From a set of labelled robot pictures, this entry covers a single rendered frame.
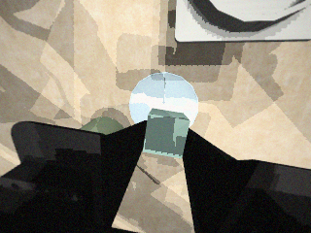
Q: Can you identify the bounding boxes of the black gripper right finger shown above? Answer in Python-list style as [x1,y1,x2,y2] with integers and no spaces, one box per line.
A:
[183,129,311,233]

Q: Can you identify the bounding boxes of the light green cup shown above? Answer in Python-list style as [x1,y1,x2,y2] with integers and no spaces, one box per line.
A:
[80,116,123,135]

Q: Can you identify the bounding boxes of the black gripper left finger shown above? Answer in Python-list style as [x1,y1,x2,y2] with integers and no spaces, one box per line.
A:
[11,120,147,227]

